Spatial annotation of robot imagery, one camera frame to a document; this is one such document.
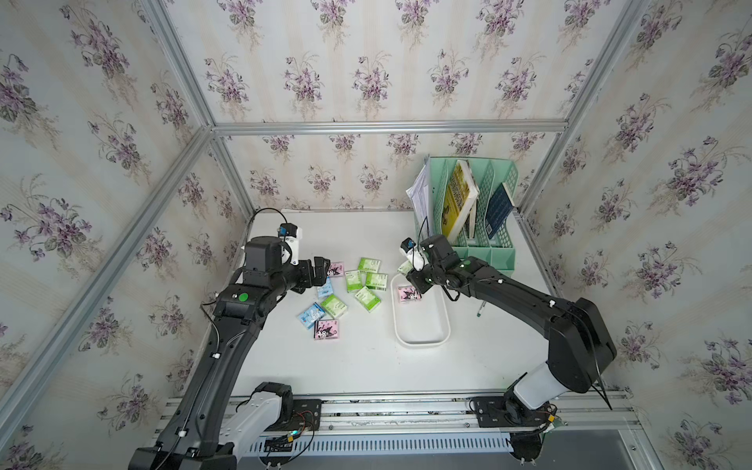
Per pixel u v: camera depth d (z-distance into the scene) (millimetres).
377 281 956
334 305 904
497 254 983
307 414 730
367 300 927
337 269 985
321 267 637
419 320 884
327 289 936
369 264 1010
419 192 864
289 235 615
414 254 737
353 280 959
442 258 659
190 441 366
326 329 859
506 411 664
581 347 456
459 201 961
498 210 1045
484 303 583
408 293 925
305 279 628
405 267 850
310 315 881
